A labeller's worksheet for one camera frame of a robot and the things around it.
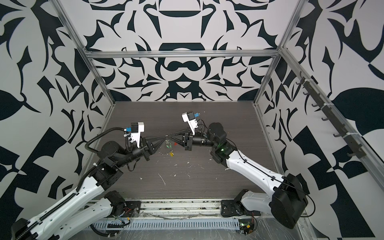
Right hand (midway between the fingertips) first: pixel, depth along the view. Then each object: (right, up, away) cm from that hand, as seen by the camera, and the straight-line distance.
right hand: (170, 140), depth 60 cm
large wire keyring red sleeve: (+2, -2, +1) cm, 3 cm away
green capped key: (-1, -4, +5) cm, 7 cm away
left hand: (-2, +1, 0) cm, 2 cm away
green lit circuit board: (+34, -42, +11) cm, 55 cm away
